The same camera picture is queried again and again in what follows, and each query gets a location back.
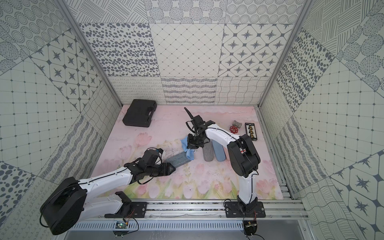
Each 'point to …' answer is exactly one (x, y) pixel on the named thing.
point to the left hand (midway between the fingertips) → (174, 172)
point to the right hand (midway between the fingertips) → (189, 148)
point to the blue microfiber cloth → (190, 152)
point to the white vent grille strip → (157, 226)
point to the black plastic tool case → (140, 113)
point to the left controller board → (121, 224)
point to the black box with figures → (251, 131)
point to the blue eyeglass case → (219, 151)
